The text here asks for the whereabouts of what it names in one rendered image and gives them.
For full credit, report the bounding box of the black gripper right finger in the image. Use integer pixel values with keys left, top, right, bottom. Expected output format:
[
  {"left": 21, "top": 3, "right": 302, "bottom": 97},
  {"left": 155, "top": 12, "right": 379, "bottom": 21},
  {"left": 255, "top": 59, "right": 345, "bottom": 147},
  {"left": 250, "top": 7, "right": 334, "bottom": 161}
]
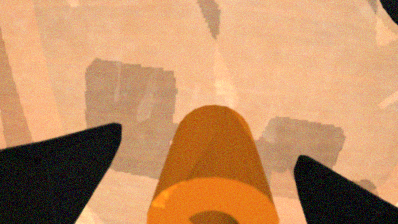
[{"left": 294, "top": 155, "right": 398, "bottom": 224}]

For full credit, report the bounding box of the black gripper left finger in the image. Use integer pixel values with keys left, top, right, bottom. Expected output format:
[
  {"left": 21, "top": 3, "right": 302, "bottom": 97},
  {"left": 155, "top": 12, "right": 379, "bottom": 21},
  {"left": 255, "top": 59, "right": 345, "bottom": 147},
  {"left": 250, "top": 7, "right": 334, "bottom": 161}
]
[{"left": 0, "top": 123, "right": 122, "bottom": 224}]

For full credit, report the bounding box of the orange cylindrical knob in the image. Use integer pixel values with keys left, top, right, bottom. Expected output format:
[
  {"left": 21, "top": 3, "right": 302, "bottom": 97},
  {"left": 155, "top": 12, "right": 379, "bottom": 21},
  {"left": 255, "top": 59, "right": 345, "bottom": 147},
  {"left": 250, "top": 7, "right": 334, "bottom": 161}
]
[{"left": 147, "top": 104, "right": 280, "bottom": 224}]

